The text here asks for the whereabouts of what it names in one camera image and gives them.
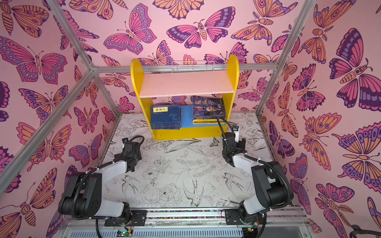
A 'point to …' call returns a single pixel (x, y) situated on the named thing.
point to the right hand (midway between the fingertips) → (239, 136)
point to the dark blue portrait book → (207, 107)
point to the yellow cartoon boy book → (207, 121)
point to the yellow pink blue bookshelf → (187, 104)
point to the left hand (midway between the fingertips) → (128, 152)
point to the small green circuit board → (124, 232)
